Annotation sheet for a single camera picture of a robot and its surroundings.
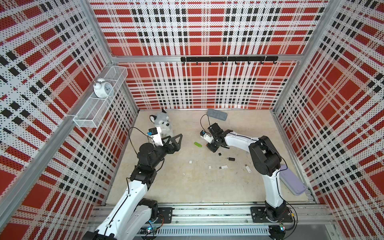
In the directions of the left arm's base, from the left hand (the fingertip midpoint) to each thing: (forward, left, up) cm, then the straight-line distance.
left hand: (179, 136), depth 76 cm
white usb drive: (-6, -25, -25) cm, 36 cm away
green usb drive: (+10, -9, -25) cm, 29 cm away
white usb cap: (-3, -4, -24) cm, 25 cm away
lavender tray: (-17, -63, -24) cm, 70 cm away
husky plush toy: (+16, +12, -6) cm, 21 cm away
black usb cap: (+2, -24, -24) cm, 34 cm away
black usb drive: (-1, -30, -24) cm, 39 cm away
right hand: (+9, -20, -24) cm, 32 cm away
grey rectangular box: (+35, -23, -22) cm, 48 cm away
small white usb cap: (-7, -16, -24) cm, 30 cm away
